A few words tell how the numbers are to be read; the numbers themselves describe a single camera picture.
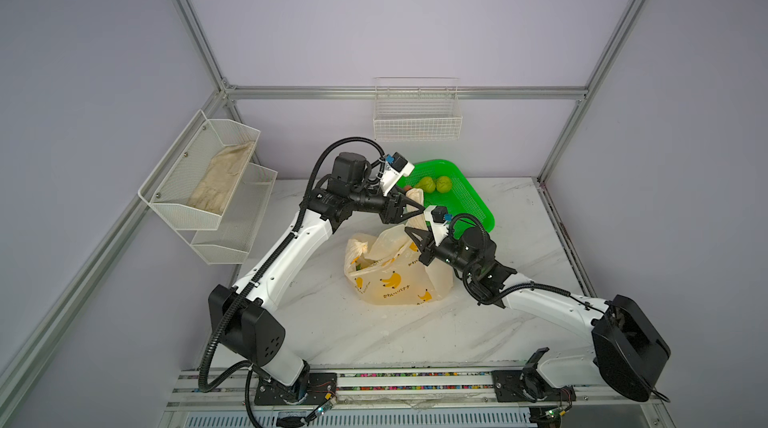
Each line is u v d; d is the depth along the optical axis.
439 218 0.64
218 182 0.79
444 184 1.13
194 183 0.78
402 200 0.62
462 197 1.08
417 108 0.95
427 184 1.14
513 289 0.56
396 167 0.61
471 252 0.60
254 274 0.44
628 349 0.42
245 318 0.41
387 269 0.80
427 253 0.68
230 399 0.73
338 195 0.57
